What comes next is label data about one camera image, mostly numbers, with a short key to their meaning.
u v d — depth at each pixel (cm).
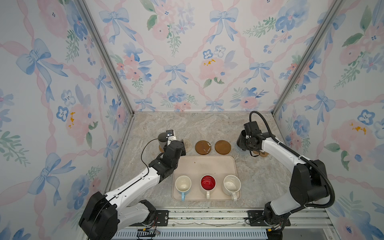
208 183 83
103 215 39
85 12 70
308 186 44
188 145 100
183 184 83
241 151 98
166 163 61
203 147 100
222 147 100
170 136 69
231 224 73
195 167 91
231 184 84
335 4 69
